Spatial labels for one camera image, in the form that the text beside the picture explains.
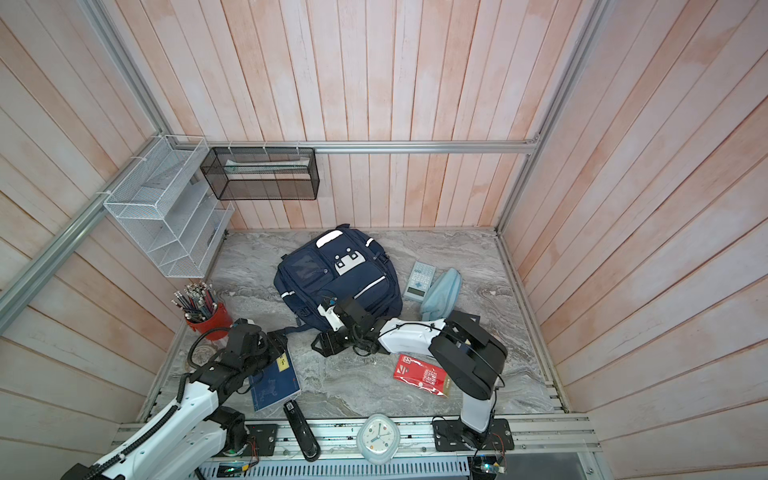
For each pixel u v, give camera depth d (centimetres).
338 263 104
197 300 80
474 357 47
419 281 104
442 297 96
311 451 69
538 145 93
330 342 75
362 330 68
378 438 72
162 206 70
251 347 67
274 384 82
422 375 84
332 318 78
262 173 104
